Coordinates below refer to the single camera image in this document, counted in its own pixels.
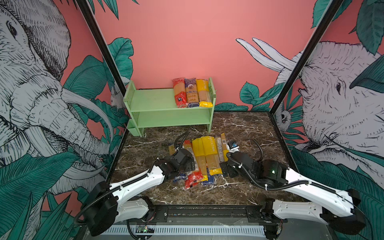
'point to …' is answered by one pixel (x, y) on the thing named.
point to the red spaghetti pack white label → (192, 179)
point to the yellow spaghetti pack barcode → (200, 147)
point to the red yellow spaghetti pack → (179, 88)
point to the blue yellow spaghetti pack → (181, 176)
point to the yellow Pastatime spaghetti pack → (210, 150)
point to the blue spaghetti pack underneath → (211, 180)
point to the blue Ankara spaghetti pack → (192, 96)
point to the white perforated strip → (182, 230)
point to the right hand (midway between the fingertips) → (225, 161)
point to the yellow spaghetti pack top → (203, 93)
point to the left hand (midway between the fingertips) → (189, 161)
